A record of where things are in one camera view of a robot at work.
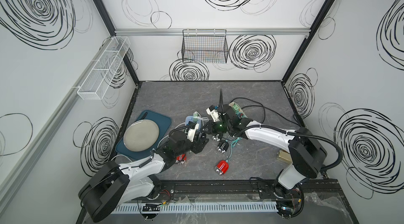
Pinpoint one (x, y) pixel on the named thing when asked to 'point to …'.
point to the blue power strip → (188, 119)
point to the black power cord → (264, 110)
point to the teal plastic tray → (163, 123)
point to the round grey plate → (141, 135)
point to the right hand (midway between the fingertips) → (201, 130)
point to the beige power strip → (238, 110)
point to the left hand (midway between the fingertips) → (205, 139)
